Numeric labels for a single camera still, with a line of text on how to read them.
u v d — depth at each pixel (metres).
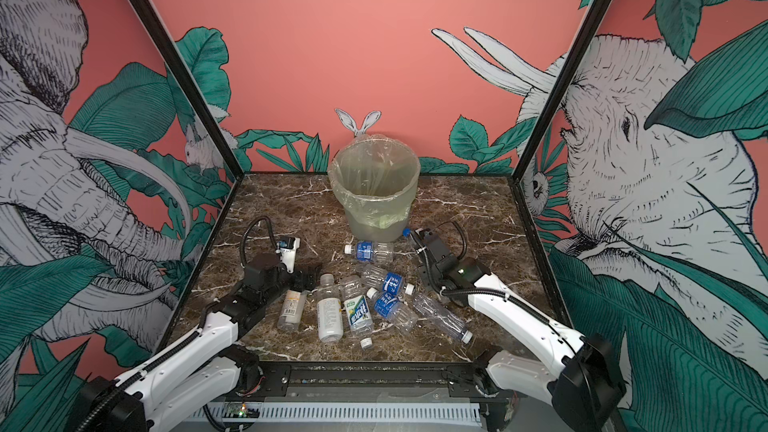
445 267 0.60
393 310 0.80
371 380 0.75
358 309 0.80
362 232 1.00
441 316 0.80
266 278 0.64
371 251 0.93
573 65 0.86
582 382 0.38
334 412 0.70
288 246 0.73
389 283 0.86
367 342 0.77
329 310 0.80
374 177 1.02
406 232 1.00
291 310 0.80
